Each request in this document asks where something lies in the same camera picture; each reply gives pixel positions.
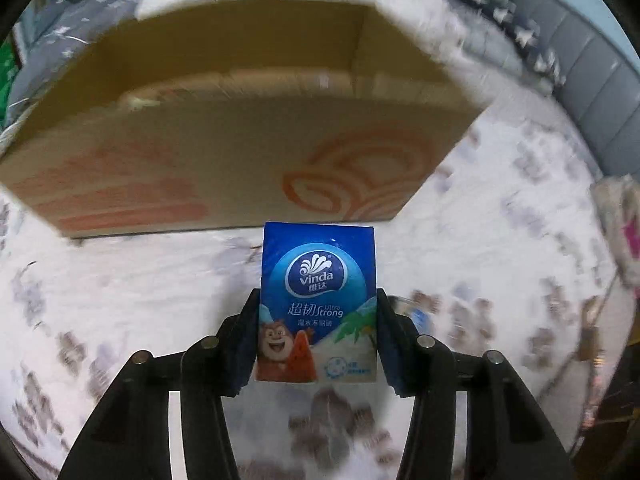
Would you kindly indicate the brown cardboard box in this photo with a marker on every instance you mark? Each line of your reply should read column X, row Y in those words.
column 234, row 114

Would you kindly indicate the pink white packet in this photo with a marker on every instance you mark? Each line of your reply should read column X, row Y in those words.
column 617, row 203

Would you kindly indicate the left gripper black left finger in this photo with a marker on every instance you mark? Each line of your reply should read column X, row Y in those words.
column 127, row 434

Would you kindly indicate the navy star pillow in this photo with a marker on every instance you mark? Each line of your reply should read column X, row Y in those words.
column 524, row 33

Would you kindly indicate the grey star pattern blanket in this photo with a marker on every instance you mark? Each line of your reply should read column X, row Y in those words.
column 65, row 40

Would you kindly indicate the blue Vinda tissue pack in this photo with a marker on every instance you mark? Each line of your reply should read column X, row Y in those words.
column 317, row 312

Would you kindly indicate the green shopping bag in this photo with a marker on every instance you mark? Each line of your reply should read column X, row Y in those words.
column 9, row 67

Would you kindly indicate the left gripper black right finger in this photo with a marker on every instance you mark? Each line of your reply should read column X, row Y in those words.
column 507, row 437

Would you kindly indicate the grey padded headboard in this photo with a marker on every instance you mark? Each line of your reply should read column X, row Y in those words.
column 601, row 88

